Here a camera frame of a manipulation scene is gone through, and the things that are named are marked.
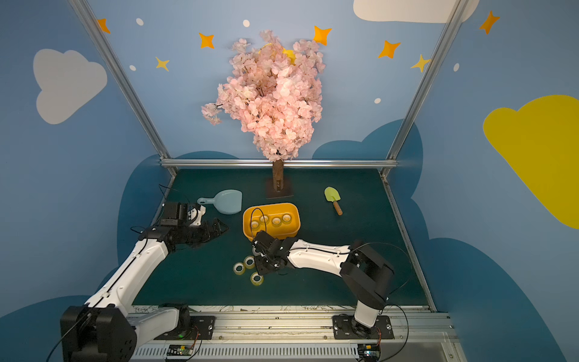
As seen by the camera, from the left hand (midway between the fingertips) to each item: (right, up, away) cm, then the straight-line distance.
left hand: (220, 229), depth 83 cm
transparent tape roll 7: (+13, -19, +1) cm, 23 cm away
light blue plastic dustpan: (-5, +9, +28) cm, 30 cm away
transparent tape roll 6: (+10, -14, +6) cm, 18 cm away
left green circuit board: (-9, -37, -11) cm, 40 cm away
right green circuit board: (+53, -39, -10) cm, 66 cm away
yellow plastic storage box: (+18, +6, +20) cm, 27 cm away
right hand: (+16, -14, +1) cm, 21 cm away
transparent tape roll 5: (+6, -16, +4) cm, 18 cm away
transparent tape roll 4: (+24, +2, +19) cm, 31 cm away
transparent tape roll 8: (+11, -11, +8) cm, 18 cm away
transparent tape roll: (+10, -1, +18) cm, 20 cm away
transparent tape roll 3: (+20, +1, +19) cm, 27 cm away
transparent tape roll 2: (+13, +1, +19) cm, 23 cm away
